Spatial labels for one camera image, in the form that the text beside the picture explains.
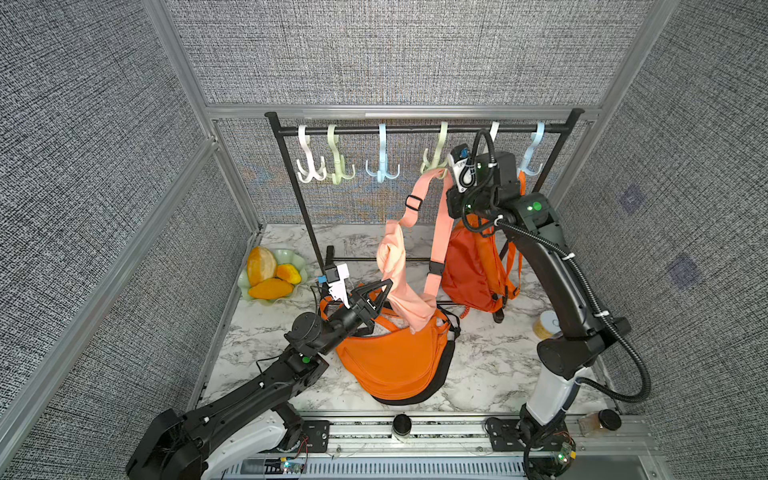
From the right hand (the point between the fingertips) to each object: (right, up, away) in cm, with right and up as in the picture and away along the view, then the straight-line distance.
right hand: (456, 179), depth 70 cm
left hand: (-14, -24, -9) cm, 29 cm away
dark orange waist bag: (+11, -23, +17) cm, 31 cm away
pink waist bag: (-10, -30, -2) cm, 31 cm away
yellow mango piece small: (-49, -24, +30) cm, 62 cm away
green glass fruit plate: (-51, -18, +33) cm, 64 cm away
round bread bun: (-57, -21, +27) cm, 66 cm away
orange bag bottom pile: (-14, -47, +8) cm, 50 cm away
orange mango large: (-54, -29, +26) cm, 66 cm away
